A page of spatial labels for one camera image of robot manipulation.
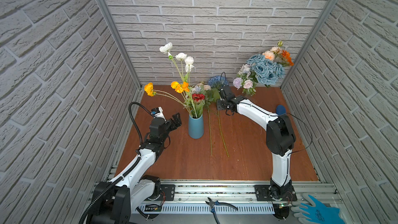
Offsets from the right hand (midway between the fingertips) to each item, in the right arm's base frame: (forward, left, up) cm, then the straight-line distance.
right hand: (223, 103), depth 96 cm
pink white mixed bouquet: (+13, +8, -6) cm, 16 cm away
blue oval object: (-2, -41, -9) cm, 42 cm away
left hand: (-11, +28, +6) cm, 31 cm away
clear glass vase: (-1, -14, +9) cm, 17 cm away
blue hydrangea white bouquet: (+22, +3, -5) cm, 23 cm away
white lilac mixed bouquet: (+4, -13, +15) cm, 20 cm away
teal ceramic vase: (-18, +18, +2) cm, 25 cm away
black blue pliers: (-52, +11, -9) cm, 54 cm away
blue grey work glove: (-59, -35, -10) cm, 69 cm away
